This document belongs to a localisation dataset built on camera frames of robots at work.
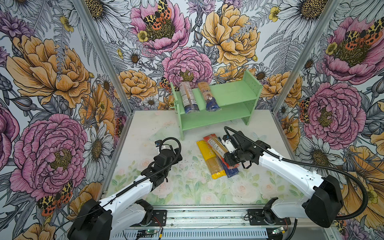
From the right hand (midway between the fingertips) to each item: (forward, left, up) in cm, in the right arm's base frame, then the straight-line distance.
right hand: (228, 163), depth 80 cm
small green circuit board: (-28, +41, -13) cm, 51 cm away
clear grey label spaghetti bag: (+32, +21, +18) cm, 42 cm away
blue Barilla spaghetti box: (-1, -2, -10) cm, 10 cm away
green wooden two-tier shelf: (+37, -9, +12) cm, 40 cm away
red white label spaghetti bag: (+7, +4, +2) cm, 9 cm away
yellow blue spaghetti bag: (+27, +8, +19) cm, 34 cm away
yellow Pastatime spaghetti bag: (+6, +7, -10) cm, 14 cm away
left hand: (+7, +31, -2) cm, 32 cm away
